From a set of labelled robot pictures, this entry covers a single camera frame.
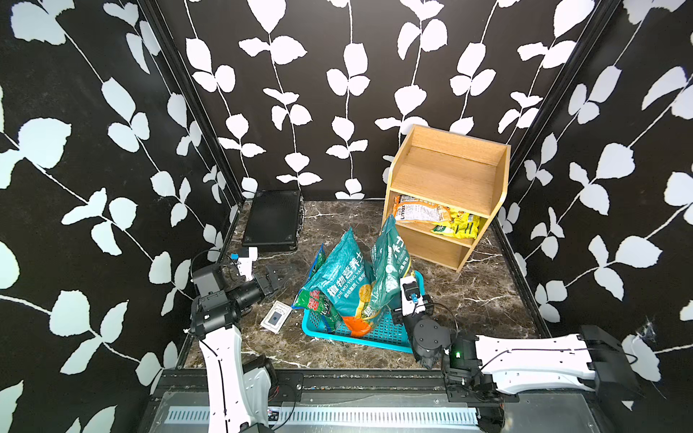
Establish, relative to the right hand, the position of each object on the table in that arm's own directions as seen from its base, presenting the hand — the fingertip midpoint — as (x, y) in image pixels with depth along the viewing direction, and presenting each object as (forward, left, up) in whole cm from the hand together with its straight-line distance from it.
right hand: (398, 278), depth 70 cm
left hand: (+1, +29, +1) cm, 29 cm away
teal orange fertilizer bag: (+2, +15, -2) cm, 15 cm away
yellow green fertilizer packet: (+22, -23, -4) cm, 32 cm away
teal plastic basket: (-7, +1, -24) cm, 25 cm away
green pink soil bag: (-4, +23, -6) cm, 24 cm away
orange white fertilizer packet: (+29, -6, -3) cm, 29 cm away
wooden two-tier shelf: (+26, -15, +8) cm, 31 cm away
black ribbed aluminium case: (+36, +45, -19) cm, 61 cm away
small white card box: (-2, +37, -22) cm, 43 cm away
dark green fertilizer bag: (-1, +3, +10) cm, 10 cm away
